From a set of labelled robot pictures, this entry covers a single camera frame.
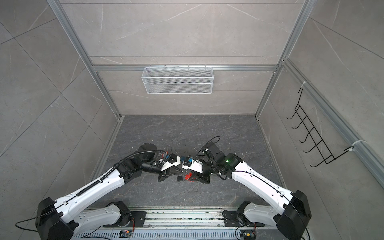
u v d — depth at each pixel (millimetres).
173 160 572
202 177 613
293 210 385
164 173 602
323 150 635
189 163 603
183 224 730
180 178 862
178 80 1007
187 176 687
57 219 384
